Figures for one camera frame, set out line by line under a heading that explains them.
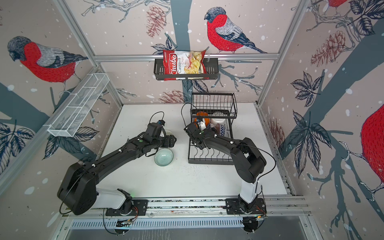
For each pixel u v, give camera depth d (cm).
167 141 76
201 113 98
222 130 92
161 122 78
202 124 83
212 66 94
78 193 41
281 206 75
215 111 112
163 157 90
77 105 77
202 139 63
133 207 73
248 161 48
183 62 88
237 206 74
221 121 102
